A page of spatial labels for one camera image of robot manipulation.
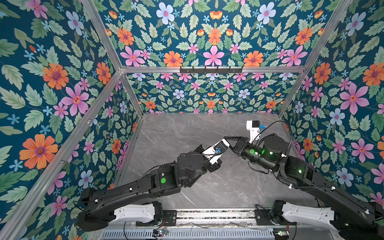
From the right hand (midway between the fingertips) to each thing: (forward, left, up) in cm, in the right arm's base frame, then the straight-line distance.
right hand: (224, 137), depth 55 cm
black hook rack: (+55, +3, -3) cm, 55 cm away
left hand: (-3, 0, -1) cm, 3 cm away
